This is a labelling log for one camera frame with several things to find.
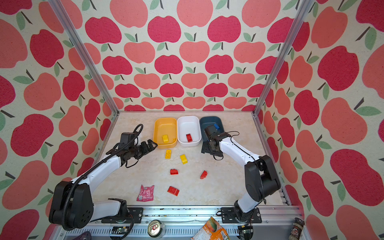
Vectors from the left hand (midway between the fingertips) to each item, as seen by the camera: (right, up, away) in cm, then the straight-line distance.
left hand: (154, 148), depth 87 cm
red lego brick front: (+12, -23, -6) cm, 26 cm away
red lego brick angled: (+29, -16, -1) cm, 33 cm away
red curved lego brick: (+12, -15, +1) cm, 19 cm away
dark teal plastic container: (+33, +16, +24) cm, 44 cm away
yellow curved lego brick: (+17, -8, +7) cm, 20 cm away
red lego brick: (+20, +5, +17) cm, 27 cm away
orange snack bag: (+31, -36, -19) cm, 51 cm away
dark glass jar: (+71, -34, -20) cm, 81 cm away
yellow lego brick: (+7, -6, +8) cm, 12 cm away
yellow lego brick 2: (+4, +4, +14) cm, 15 cm away
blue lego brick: (+41, +13, +23) cm, 49 cm away
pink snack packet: (-3, -24, -7) cm, 25 cm away
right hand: (+34, -2, +2) cm, 34 cm away
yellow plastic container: (+3, +13, +20) cm, 24 cm away
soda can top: (+7, -30, -26) cm, 40 cm away
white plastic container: (+20, +9, +24) cm, 33 cm away
